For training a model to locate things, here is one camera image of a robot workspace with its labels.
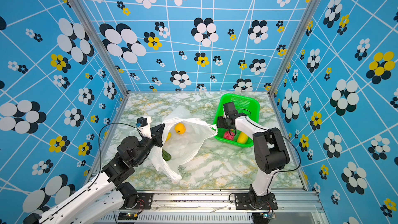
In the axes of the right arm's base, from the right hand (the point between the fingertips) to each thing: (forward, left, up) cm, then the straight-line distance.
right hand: (223, 122), depth 97 cm
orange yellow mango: (-10, -11, -1) cm, 15 cm away
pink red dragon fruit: (-10, -2, +2) cm, 11 cm away
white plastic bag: (-7, +25, -4) cm, 26 cm away
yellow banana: (-19, +28, +17) cm, 38 cm away
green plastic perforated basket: (+14, -18, 0) cm, 22 cm away
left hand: (-16, +30, +23) cm, 41 cm away
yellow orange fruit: (-5, +27, +2) cm, 27 cm away
